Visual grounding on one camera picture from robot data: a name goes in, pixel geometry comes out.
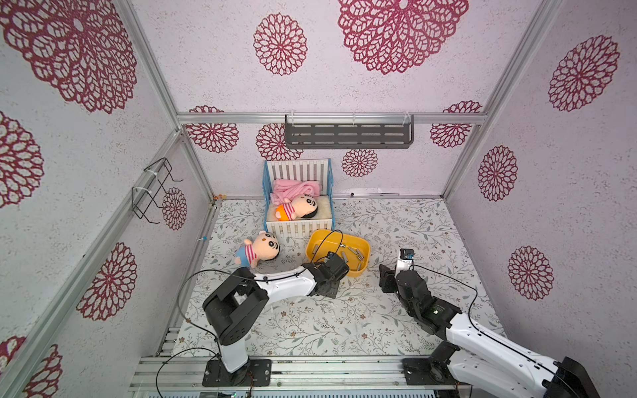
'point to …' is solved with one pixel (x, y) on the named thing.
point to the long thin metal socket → (360, 254)
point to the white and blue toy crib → (320, 170)
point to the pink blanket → (284, 189)
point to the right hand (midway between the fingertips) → (390, 268)
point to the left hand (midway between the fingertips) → (326, 286)
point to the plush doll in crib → (302, 206)
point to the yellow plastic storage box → (338, 242)
